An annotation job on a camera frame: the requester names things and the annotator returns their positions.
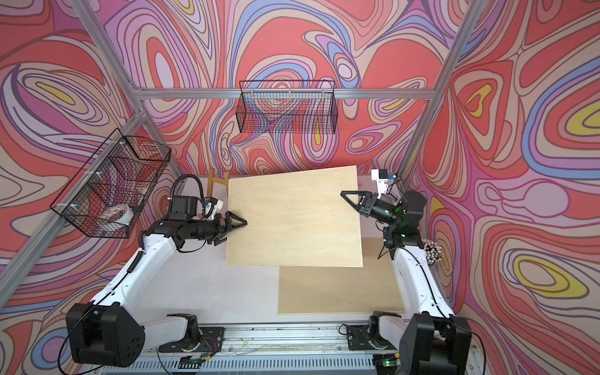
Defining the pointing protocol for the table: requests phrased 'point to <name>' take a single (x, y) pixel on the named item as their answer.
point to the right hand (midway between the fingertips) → (340, 200)
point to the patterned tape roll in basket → (120, 213)
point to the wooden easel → (218, 180)
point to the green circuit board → (192, 362)
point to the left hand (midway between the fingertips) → (242, 229)
